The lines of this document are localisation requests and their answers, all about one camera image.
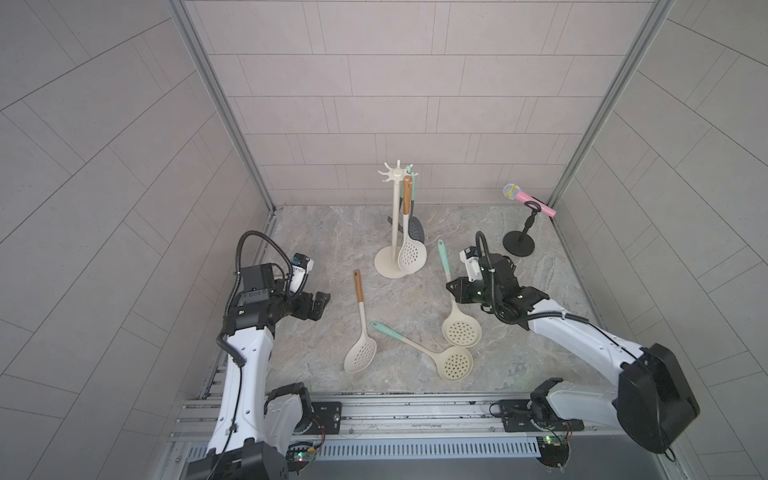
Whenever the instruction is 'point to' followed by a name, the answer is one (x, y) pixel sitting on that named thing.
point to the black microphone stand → (518, 243)
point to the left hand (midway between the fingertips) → (315, 286)
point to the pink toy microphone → (513, 192)
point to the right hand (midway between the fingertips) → (446, 285)
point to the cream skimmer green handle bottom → (455, 363)
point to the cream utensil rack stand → (387, 260)
